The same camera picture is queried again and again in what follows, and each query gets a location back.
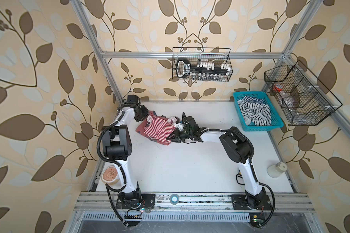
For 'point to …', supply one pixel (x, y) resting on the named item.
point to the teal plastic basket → (276, 121)
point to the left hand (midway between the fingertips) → (146, 112)
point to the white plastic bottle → (274, 171)
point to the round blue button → (174, 199)
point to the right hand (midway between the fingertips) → (167, 138)
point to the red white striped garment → (160, 128)
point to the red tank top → (140, 129)
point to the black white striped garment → (254, 110)
